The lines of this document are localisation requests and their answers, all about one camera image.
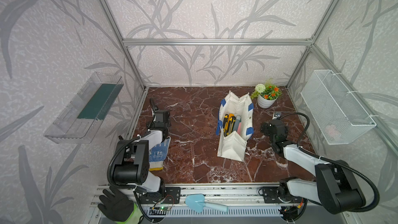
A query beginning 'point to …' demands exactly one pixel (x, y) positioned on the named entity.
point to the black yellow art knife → (224, 124)
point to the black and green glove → (116, 208)
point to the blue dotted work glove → (157, 154)
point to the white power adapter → (276, 114)
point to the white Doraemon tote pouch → (233, 146)
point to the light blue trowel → (196, 202)
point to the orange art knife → (230, 115)
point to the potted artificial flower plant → (267, 95)
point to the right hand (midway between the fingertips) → (272, 122)
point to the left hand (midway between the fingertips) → (157, 119)
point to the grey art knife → (238, 117)
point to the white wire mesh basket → (339, 117)
